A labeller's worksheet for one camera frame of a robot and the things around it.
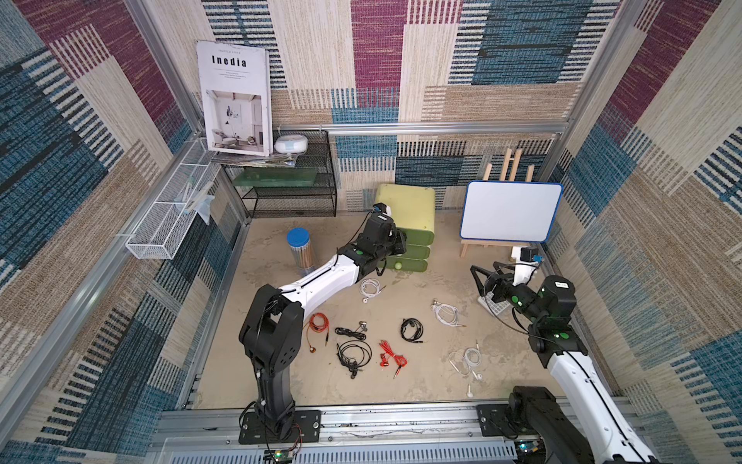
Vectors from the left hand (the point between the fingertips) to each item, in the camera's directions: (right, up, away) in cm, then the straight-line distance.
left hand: (403, 233), depth 88 cm
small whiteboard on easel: (+39, +7, +8) cm, 41 cm away
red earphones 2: (-2, -36, -4) cm, 36 cm away
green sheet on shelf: (-43, +21, +15) cm, 50 cm away
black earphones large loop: (-15, -35, -3) cm, 38 cm away
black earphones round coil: (+3, -29, +2) cm, 30 cm away
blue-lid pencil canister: (-31, -2, -1) cm, 31 cm away
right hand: (+20, -8, -12) cm, 24 cm away
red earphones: (-24, -29, +3) cm, 38 cm away
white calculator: (+18, -17, -19) cm, 32 cm away
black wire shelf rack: (-52, +13, +31) cm, 62 cm away
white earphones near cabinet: (-11, -20, +9) cm, 25 cm away
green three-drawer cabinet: (+3, +7, +4) cm, 9 cm away
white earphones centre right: (+11, -23, +6) cm, 26 cm away
